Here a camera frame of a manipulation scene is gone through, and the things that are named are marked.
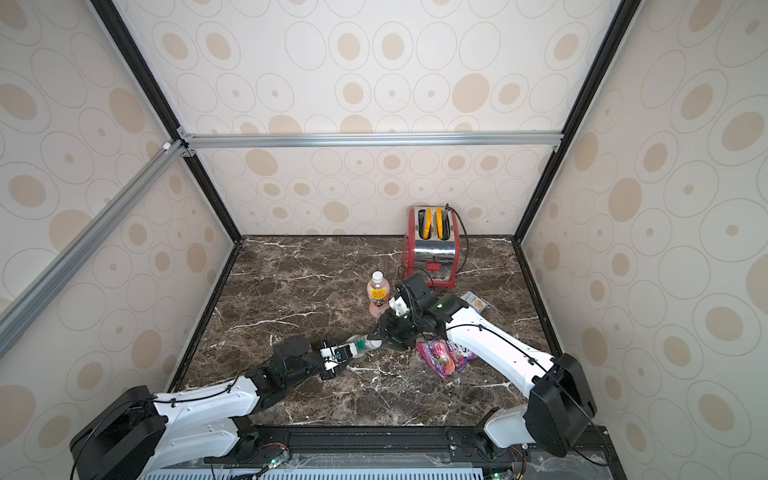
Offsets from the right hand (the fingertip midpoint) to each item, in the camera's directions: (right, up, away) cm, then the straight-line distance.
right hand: (369, 346), depth 74 cm
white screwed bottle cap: (+2, +17, +10) cm, 19 cm away
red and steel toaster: (+18, +26, +20) cm, 38 cm away
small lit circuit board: (-22, -27, -4) cm, 35 cm away
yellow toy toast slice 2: (+22, +33, +21) cm, 45 cm away
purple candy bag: (+21, -6, +12) cm, 25 cm away
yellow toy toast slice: (+17, +34, +26) cm, 46 cm away
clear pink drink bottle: (+2, +13, +12) cm, 17 cm away
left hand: (-4, -2, +6) cm, 8 cm away
